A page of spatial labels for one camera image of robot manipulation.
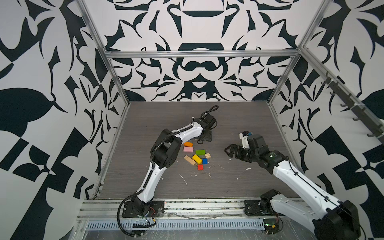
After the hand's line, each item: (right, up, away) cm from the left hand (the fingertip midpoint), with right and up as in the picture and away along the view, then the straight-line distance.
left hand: (203, 133), depth 99 cm
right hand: (+14, -7, -18) cm, 24 cm away
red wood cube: (-2, -18, -11) cm, 21 cm away
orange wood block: (-10, -6, -4) cm, 12 cm away
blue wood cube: (0, -15, -9) cm, 18 cm away
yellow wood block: (-4, -14, -10) cm, 18 cm away
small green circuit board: (+30, -40, -27) cm, 57 cm away
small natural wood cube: (+2, -12, -7) cm, 15 cm away
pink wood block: (-9, -9, -5) cm, 14 cm away
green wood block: (-2, -11, -7) cm, 13 cm away
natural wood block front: (-9, -15, -8) cm, 19 cm away
